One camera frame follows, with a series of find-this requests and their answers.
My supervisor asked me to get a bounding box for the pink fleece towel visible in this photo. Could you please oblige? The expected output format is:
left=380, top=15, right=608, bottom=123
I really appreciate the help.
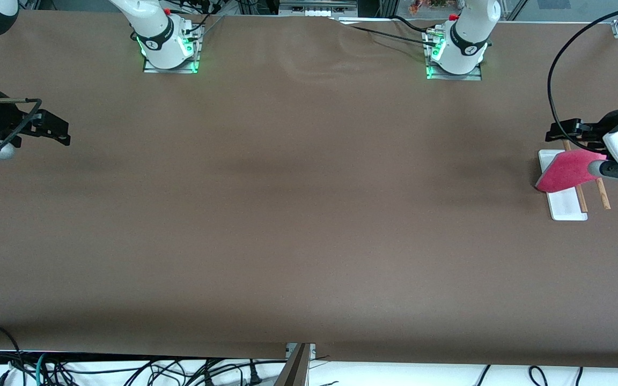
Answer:
left=534, top=150, right=608, bottom=194

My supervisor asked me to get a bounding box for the white rack with wooden bars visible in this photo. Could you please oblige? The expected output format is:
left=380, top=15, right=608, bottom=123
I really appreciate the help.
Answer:
left=538, top=140, right=612, bottom=221

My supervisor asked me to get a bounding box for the white power strip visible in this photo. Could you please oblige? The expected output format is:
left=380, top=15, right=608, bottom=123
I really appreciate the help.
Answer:
left=278, top=0, right=359, bottom=18

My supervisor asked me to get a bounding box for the black right arm wrist cable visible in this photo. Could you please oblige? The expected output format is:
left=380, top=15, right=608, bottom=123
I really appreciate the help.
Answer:
left=0, top=96, right=43, bottom=157

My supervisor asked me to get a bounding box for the black arm wrist cable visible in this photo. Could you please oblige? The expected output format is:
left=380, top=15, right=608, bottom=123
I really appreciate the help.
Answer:
left=0, top=96, right=43, bottom=157
left=547, top=0, right=618, bottom=132

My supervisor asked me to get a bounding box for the black left arm wrist cable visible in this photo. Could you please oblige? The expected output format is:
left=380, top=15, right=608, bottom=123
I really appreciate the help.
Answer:
left=547, top=0, right=618, bottom=132

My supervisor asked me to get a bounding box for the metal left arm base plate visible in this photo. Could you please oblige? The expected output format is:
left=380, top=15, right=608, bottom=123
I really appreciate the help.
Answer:
left=425, top=27, right=482, bottom=81

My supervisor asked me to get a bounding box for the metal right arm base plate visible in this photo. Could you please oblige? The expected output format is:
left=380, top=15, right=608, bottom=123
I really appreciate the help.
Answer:
left=143, top=24, right=201, bottom=74

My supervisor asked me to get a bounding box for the black cable lying on table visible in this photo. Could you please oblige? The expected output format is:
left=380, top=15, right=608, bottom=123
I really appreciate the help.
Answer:
left=336, top=15, right=446, bottom=49

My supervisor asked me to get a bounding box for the small metal bracket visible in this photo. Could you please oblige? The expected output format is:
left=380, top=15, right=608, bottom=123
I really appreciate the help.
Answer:
left=286, top=343, right=316, bottom=360

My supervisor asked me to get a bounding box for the brown wooden post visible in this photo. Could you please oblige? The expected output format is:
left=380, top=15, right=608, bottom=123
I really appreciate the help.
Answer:
left=274, top=343, right=310, bottom=386

